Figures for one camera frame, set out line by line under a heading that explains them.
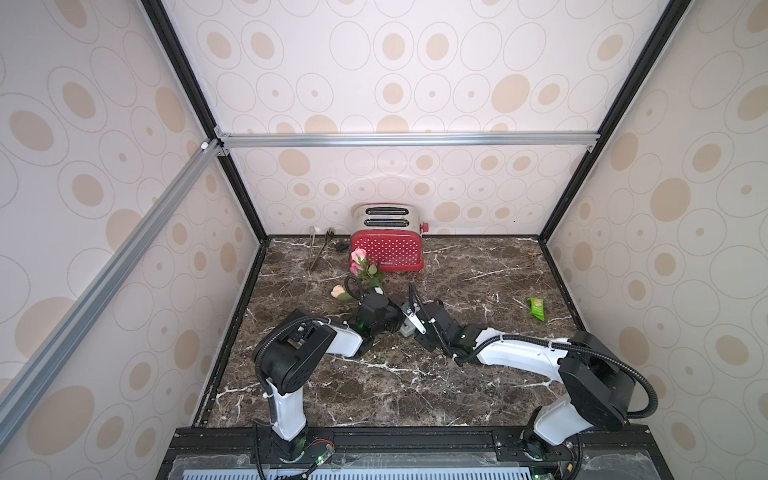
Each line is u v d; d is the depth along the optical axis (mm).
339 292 942
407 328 900
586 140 942
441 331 655
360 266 982
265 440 736
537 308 978
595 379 443
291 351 500
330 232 1168
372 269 944
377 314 725
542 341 506
